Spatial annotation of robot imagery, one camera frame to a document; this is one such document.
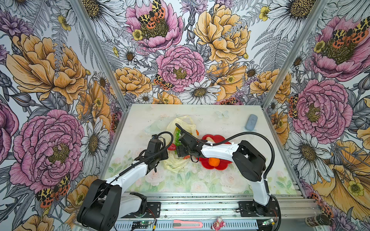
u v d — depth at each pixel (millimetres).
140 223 714
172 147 940
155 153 671
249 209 738
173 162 854
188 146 724
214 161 854
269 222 715
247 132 536
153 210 737
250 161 512
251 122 1082
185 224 702
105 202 412
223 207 762
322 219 630
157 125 1092
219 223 687
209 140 952
